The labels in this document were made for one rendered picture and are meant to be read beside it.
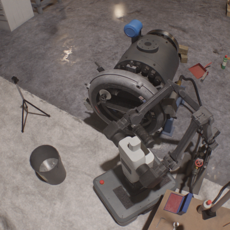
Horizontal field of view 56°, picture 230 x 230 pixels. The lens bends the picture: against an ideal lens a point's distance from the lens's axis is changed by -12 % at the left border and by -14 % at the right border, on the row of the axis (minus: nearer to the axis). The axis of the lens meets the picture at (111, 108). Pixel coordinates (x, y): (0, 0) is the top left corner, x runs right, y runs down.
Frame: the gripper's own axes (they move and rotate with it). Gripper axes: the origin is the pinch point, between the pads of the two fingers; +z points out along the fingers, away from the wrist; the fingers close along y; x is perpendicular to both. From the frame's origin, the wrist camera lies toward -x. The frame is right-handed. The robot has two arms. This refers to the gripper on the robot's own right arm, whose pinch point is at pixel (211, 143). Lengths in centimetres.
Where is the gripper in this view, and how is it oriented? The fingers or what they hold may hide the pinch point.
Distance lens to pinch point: 198.2
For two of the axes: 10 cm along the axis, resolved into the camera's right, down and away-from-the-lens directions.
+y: -5.2, -6.3, 5.9
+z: 5.0, 3.4, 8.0
